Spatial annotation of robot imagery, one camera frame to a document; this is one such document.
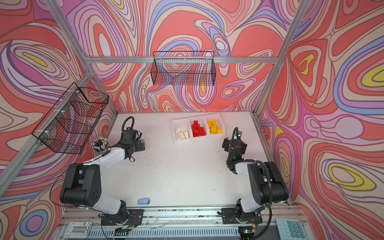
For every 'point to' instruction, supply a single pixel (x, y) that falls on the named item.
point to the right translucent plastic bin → (217, 117)
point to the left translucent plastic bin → (184, 124)
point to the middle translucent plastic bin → (201, 121)
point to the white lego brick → (181, 136)
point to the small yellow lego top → (219, 131)
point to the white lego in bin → (186, 134)
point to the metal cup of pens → (99, 144)
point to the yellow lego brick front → (209, 124)
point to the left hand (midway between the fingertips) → (136, 143)
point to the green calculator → (289, 229)
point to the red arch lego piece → (197, 130)
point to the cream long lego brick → (178, 130)
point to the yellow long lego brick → (213, 121)
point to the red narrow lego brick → (195, 122)
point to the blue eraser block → (143, 201)
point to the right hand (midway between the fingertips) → (235, 142)
